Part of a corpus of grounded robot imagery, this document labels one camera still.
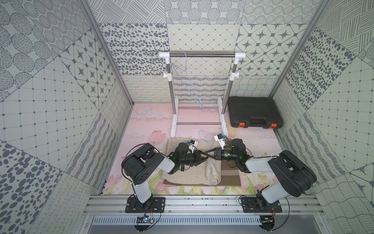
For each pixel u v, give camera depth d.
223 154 0.76
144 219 0.70
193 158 0.79
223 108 1.04
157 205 0.73
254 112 1.05
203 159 0.80
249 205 0.73
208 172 0.80
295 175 0.46
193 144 0.86
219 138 0.81
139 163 0.50
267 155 0.55
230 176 0.83
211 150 0.80
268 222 0.72
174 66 0.90
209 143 0.89
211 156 0.80
